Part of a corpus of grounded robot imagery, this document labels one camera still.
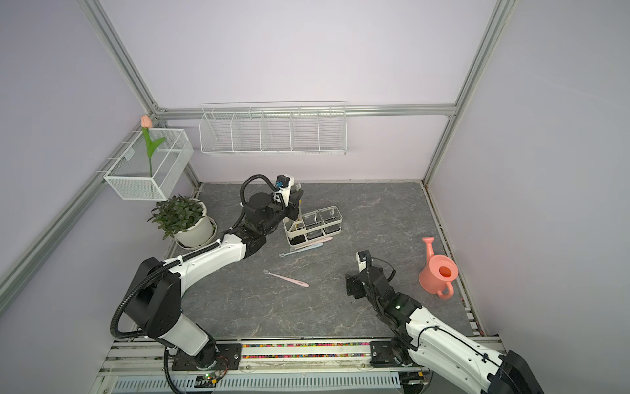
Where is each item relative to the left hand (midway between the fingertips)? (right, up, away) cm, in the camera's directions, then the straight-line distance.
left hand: (302, 191), depth 81 cm
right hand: (+19, -27, +3) cm, 33 cm away
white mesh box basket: (-57, +5, 0) cm, 58 cm away
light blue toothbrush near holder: (-9, -24, +15) cm, 30 cm away
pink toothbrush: (+3, -20, +18) cm, 28 cm away
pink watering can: (+44, -28, -2) cm, 52 cm away
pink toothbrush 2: (-6, -32, +8) cm, 34 cm away
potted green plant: (-42, -10, +6) cm, 44 cm away
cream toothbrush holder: (+7, -11, +15) cm, 20 cm away
